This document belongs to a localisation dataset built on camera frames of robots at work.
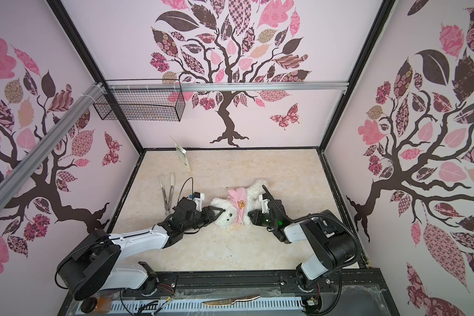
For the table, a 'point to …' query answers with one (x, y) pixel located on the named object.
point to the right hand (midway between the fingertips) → (248, 212)
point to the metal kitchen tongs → (172, 184)
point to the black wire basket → (144, 105)
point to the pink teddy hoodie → (239, 197)
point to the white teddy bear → (227, 220)
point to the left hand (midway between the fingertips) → (222, 215)
